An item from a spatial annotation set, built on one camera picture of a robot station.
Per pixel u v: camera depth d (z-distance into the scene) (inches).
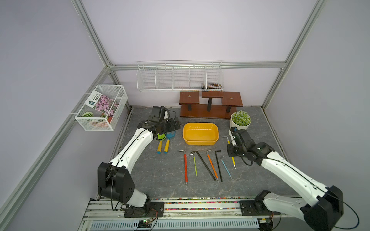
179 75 38.8
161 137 28.3
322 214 14.8
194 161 35.6
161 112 25.5
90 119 28.2
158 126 23.2
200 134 41.9
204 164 35.0
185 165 35.1
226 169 34.2
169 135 41.2
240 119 37.5
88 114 27.8
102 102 29.5
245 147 22.9
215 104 48.3
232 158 30.5
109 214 29.0
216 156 36.7
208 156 36.1
